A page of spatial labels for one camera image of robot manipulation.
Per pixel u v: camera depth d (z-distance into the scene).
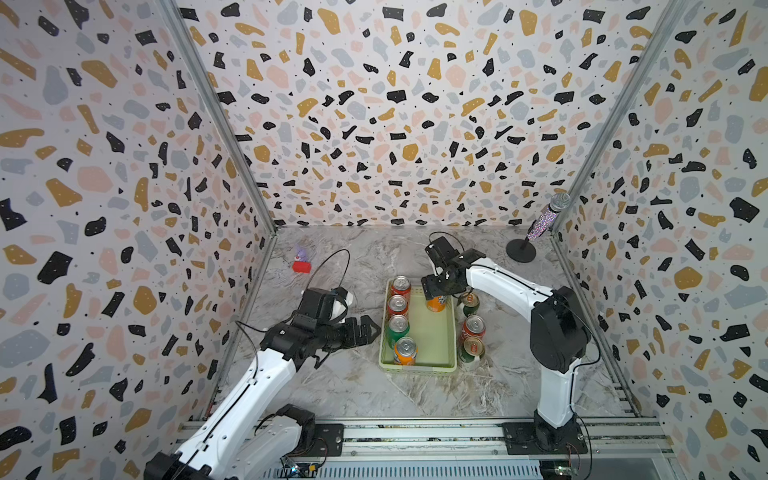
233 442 0.41
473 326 0.83
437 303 0.93
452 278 0.69
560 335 0.51
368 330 0.69
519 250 1.16
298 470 0.70
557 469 0.71
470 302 0.88
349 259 1.13
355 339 0.66
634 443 0.75
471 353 0.78
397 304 0.87
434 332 0.92
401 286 0.92
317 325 0.58
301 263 1.09
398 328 0.82
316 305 0.58
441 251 0.74
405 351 0.78
